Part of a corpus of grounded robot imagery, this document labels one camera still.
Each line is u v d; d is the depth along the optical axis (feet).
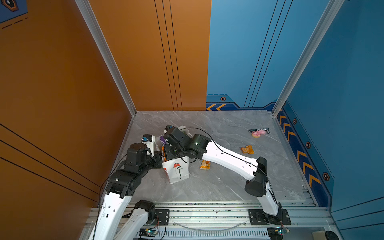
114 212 1.34
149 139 1.97
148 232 2.32
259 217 2.38
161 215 2.40
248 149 3.18
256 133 3.39
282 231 2.29
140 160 1.68
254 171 1.52
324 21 2.44
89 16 2.37
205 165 2.93
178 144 1.73
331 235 1.97
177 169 2.44
